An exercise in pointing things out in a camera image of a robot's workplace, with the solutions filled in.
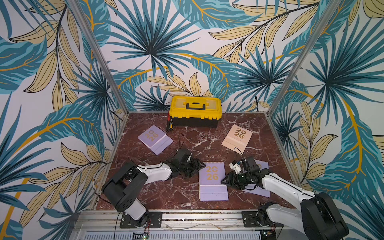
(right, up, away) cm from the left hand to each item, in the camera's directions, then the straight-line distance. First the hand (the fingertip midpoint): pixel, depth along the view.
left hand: (203, 170), depth 84 cm
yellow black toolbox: (-4, +34, +13) cm, 37 cm away
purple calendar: (-31, +16, +18) cm, 39 cm away
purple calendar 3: (+24, -6, -12) cm, 27 cm away
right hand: (+11, -7, -2) cm, 13 cm away
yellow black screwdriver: (-22, +26, +25) cm, 43 cm away
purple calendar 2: (+4, -10, -2) cm, 11 cm away
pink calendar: (+24, +16, +19) cm, 35 cm away
